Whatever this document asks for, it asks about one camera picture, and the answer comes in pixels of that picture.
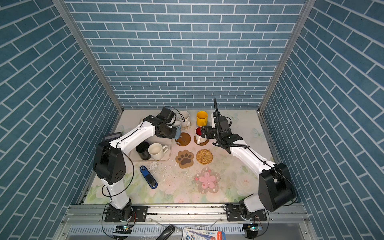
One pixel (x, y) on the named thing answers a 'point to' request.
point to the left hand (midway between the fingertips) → (174, 134)
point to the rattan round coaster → (204, 156)
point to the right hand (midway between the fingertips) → (206, 126)
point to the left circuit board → (123, 229)
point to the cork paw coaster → (184, 158)
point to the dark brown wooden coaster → (202, 144)
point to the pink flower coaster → (207, 180)
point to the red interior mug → (198, 133)
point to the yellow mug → (201, 116)
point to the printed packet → (193, 234)
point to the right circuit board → (255, 228)
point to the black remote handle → (166, 233)
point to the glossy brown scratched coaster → (184, 140)
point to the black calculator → (112, 136)
